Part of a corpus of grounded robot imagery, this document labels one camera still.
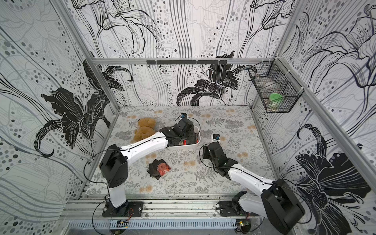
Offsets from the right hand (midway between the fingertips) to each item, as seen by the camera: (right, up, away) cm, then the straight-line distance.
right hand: (207, 146), depth 87 cm
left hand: (-9, +7, 0) cm, 12 cm away
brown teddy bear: (-40, +11, +9) cm, 43 cm away
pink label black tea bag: (-27, -13, -2) cm, 30 cm away
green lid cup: (+38, +26, -8) cm, 46 cm away
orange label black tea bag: (-32, -13, -3) cm, 35 cm away
